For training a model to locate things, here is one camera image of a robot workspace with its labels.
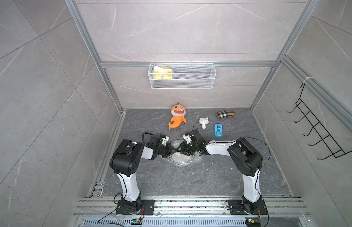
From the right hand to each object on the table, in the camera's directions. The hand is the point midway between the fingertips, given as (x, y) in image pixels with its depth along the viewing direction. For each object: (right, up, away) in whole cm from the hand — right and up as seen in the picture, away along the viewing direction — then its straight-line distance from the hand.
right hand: (177, 151), depth 92 cm
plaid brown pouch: (+39, +26, +21) cm, 51 cm away
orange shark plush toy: (+1, +28, +16) cm, 32 cm away
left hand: (+1, +1, +2) cm, 3 cm away
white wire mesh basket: (+4, +53, +9) cm, 54 cm away
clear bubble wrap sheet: (+2, -4, -4) cm, 6 cm away
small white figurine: (+20, +19, +15) cm, 32 cm away
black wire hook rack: (+68, +8, -33) cm, 76 cm away
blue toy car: (+31, +13, +11) cm, 35 cm away
